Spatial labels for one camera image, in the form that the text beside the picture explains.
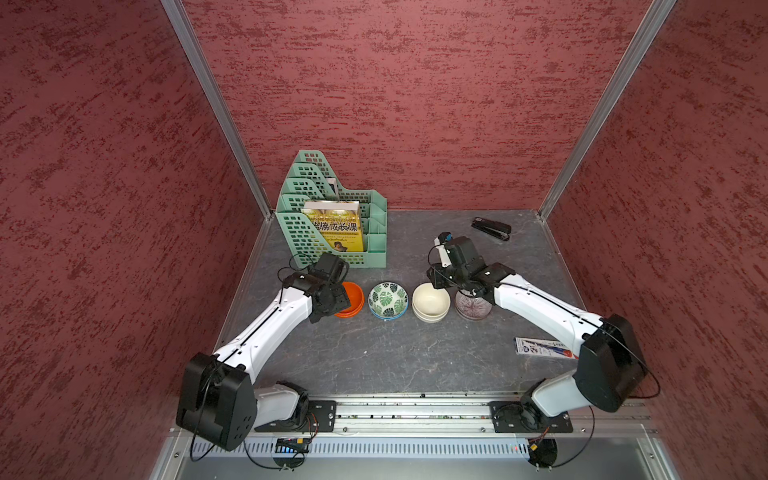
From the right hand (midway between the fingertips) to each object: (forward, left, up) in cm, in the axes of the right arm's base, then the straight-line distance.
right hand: (430, 277), depth 86 cm
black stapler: (+29, -29, -12) cm, 42 cm away
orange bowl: (-1, +23, -9) cm, 24 cm away
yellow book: (+14, +27, +10) cm, 32 cm away
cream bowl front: (-4, 0, -9) cm, 10 cm away
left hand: (-8, +28, -3) cm, 30 cm away
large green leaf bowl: (-2, +13, -11) cm, 17 cm away
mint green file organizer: (+37, +40, +9) cm, 55 cm away
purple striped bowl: (-5, -13, -10) cm, 18 cm away
